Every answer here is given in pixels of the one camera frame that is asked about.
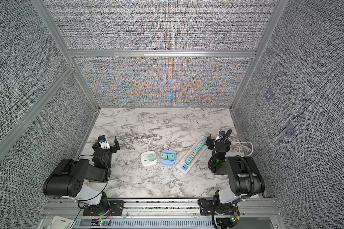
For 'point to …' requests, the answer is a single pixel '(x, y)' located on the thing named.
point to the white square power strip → (145, 161)
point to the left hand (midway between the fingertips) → (109, 137)
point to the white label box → (58, 222)
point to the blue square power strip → (166, 162)
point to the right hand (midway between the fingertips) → (218, 133)
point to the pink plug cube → (193, 154)
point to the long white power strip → (185, 168)
